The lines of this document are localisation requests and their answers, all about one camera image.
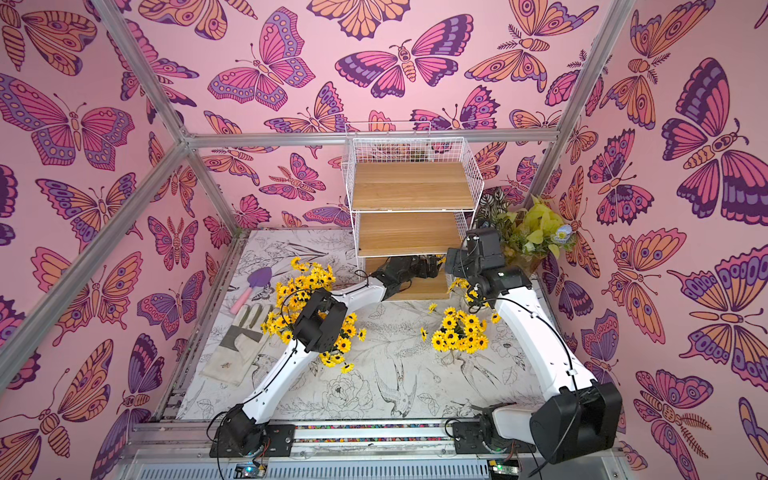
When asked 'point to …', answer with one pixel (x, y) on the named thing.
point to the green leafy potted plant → (528, 234)
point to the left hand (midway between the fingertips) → (438, 259)
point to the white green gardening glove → (240, 344)
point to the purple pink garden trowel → (257, 278)
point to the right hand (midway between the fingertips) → (471, 256)
